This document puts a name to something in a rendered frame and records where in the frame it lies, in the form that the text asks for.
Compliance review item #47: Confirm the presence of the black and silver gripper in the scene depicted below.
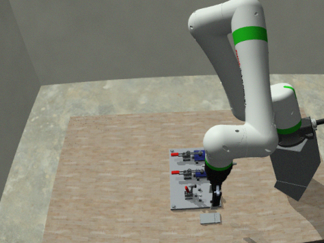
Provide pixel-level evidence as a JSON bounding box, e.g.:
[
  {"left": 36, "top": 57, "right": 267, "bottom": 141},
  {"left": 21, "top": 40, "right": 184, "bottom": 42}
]
[{"left": 206, "top": 175, "right": 227, "bottom": 210}]

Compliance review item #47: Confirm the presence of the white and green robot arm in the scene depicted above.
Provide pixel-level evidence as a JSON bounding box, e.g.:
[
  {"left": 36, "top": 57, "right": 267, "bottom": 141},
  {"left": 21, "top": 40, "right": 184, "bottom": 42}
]
[{"left": 188, "top": 0, "right": 324, "bottom": 180}]

